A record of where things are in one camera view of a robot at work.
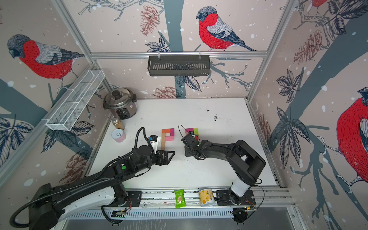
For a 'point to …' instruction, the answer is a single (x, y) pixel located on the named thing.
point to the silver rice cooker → (120, 102)
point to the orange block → (166, 131)
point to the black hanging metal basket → (193, 65)
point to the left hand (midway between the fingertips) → (172, 151)
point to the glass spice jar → (118, 123)
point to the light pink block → (169, 138)
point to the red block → (196, 137)
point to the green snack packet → (180, 200)
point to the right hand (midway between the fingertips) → (189, 148)
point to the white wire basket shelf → (63, 119)
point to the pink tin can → (118, 135)
